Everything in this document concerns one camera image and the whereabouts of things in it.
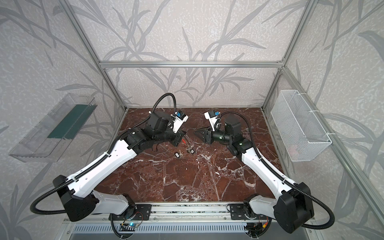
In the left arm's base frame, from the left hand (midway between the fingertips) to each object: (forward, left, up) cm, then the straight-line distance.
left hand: (187, 128), depth 71 cm
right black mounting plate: (-31, -25, -28) cm, 49 cm away
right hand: (+1, -5, 0) cm, 5 cm away
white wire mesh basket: (-7, -49, +6) cm, 50 cm away
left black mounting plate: (-32, +22, -28) cm, 47 cm away
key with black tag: (+1, +7, -30) cm, 31 cm away
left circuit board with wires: (-37, +29, -32) cm, 57 cm away
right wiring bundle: (-37, -35, -33) cm, 61 cm away
